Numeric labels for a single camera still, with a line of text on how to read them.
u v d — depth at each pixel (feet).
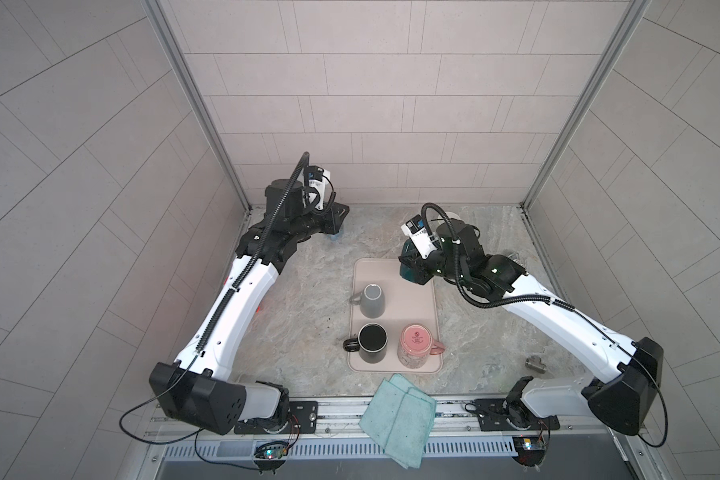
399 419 2.30
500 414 2.32
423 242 2.04
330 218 1.98
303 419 2.32
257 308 1.54
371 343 2.43
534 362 2.58
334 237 3.38
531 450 2.23
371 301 2.71
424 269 2.07
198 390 1.19
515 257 3.19
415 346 2.37
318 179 1.97
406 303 2.92
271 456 2.12
